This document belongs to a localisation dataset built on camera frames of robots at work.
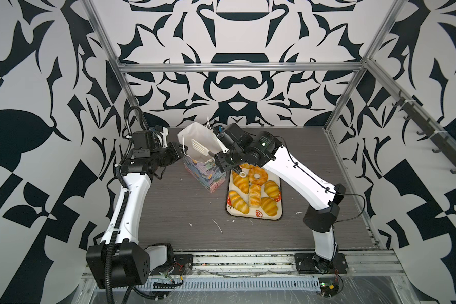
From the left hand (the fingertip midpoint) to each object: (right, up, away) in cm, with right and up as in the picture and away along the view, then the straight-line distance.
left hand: (185, 145), depth 76 cm
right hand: (+14, -5, -5) cm, 16 cm away
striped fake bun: (+37, -20, +14) cm, 44 cm away
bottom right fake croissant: (+35, -26, +9) cm, 45 cm away
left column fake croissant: (+23, -18, +17) cm, 34 cm away
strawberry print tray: (+31, -30, +11) cm, 44 cm away
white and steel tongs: (+8, -2, -6) cm, 10 cm away
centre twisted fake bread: (+29, -23, +13) cm, 40 cm away
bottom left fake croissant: (+21, -26, +11) cm, 35 cm away
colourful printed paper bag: (+6, -9, +2) cm, 11 cm away
